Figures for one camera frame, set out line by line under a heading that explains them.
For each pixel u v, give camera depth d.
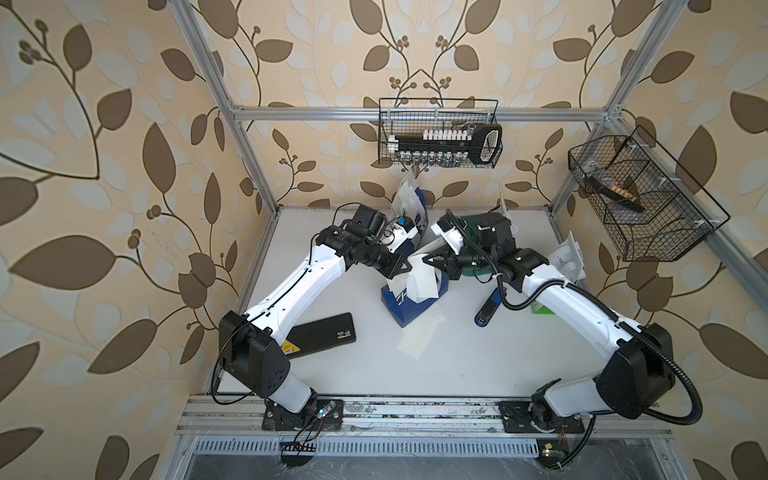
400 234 0.69
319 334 0.87
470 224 0.66
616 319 0.44
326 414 0.74
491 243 0.60
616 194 0.75
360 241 0.56
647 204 0.74
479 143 0.84
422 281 0.77
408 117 0.91
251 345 0.41
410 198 0.99
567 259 0.82
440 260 0.71
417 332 0.89
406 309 0.79
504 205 0.89
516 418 0.73
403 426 0.74
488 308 0.92
